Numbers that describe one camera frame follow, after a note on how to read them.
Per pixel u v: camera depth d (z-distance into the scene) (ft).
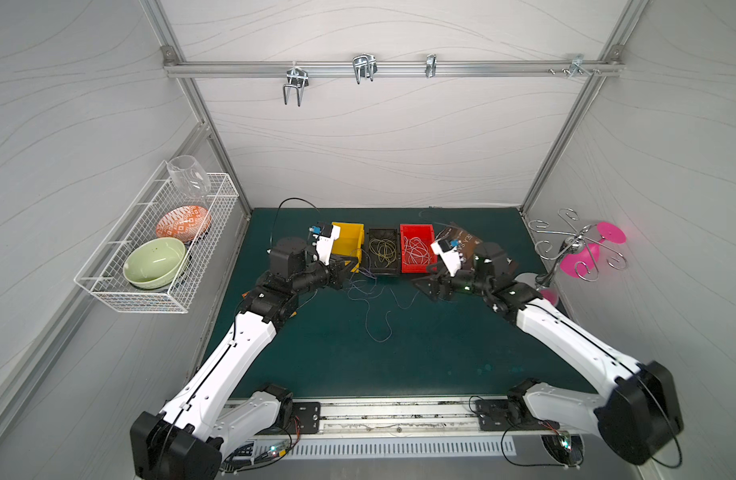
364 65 2.50
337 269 2.04
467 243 3.51
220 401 1.39
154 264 2.05
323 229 2.06
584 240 2.40
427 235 3.42
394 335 2.87
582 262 2.30
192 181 2.13
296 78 2.57
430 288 2.23
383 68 2.56
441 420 2.45
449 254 2.22
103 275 1.83
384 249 3.42
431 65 2.45
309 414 2.40
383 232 3.65
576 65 2.51
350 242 3.59
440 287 2.22
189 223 2.37
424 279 2.24
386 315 2.98
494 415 2.41
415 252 3.42
